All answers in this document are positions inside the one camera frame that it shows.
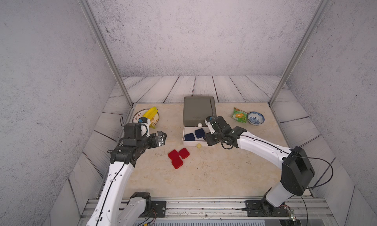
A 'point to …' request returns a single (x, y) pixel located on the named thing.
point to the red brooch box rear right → (184, 153)
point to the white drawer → (189, 129)
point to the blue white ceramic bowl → (255, 118)
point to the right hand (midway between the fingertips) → (208, 136)
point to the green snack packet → (239, 115)
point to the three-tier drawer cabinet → (196, 110)
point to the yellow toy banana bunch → (150, 114)
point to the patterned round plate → (153, 121)
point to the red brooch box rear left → (174, 155)
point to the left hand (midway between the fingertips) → (161, 135)
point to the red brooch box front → (177, 162)
